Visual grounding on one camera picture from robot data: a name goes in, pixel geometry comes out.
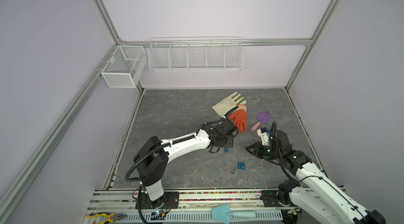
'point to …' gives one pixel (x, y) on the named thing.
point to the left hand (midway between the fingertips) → (229, 143)
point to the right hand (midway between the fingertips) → (246, 149)
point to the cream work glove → (229, 104)
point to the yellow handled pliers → (113, 216)
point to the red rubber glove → (240, 117)
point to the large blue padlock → (241, 164)
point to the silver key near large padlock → (232, 172)
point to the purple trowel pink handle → (263, 118)
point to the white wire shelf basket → (197, 53)
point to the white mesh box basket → (125, 67)
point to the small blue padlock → (226, 150)
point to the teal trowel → (222, 212)
